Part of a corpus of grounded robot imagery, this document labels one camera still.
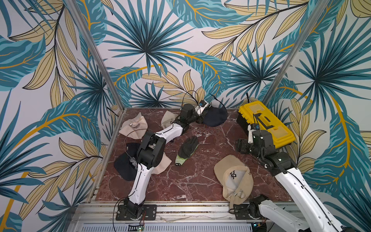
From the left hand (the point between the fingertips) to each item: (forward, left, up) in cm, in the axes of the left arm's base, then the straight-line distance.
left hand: (206, 110), depth 94 cm
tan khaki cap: (-38, -17, -19) cm, 45 cm away
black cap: (-4, -5, -1) cm, 7 cm away
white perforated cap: (+2, +27, -13) cm, 30 cm away
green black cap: (-20, +12, -17) cm, 29 cm away
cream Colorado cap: (-30, +26, -16) cm, 43 cm away
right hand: (-26, -16, +4) cm, 31 cm away
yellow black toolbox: (0, -33, -1) cm, 34 cm away
